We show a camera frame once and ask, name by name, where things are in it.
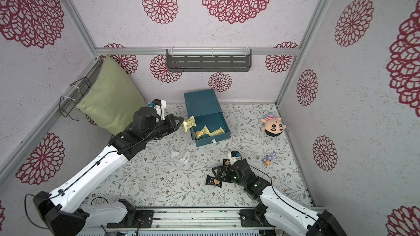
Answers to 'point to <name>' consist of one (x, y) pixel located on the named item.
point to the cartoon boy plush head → (273, 124)
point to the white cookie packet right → (185, 158)
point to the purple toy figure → (267, 160)
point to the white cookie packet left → (174, 154)
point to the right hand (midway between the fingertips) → (217, 169)
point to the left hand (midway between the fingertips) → (183, 120)
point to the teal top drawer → (213, 121)
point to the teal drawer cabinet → (202, 102)
